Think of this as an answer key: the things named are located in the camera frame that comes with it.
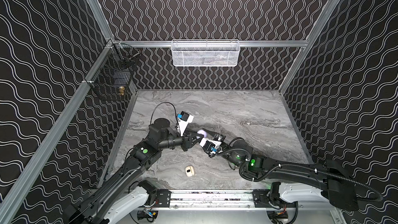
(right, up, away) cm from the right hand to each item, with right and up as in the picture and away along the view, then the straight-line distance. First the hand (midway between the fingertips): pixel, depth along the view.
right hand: (202, 132), depth 68 cm
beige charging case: (-6, -23, +14) cm, 27 cm away
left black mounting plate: (-19, -34, +8) cm, 39 cm away
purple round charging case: (0, 0, -2) cm, 2 cm away
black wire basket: (-54, +27, +26) cm, 65 cm away
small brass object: (-43, +20, +16) cm, 50 cm away
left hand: (+1, -2, -4) cm, 4 cm away
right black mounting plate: (+29, -33, +7) cm, 44 cm away
